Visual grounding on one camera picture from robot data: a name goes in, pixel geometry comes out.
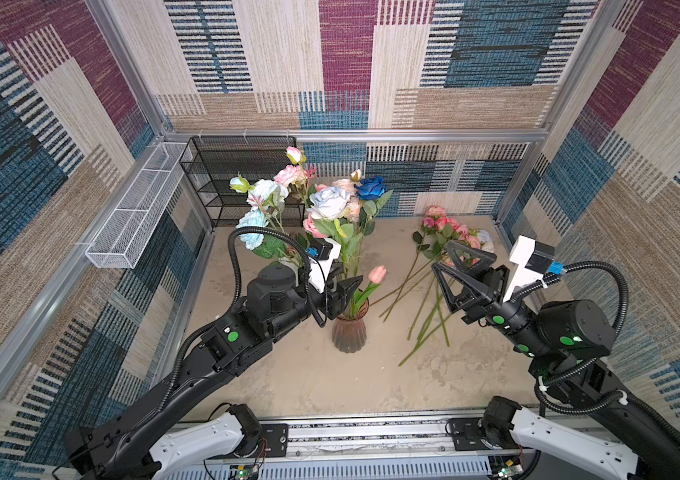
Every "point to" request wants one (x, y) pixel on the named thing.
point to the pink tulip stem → (376, 276)
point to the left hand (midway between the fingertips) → (353, 268)
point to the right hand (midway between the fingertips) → (436, 261)
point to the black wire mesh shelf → (211, 161)
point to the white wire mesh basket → (125, 239)
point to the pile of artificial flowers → (438, 229)
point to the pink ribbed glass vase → (349, 331)
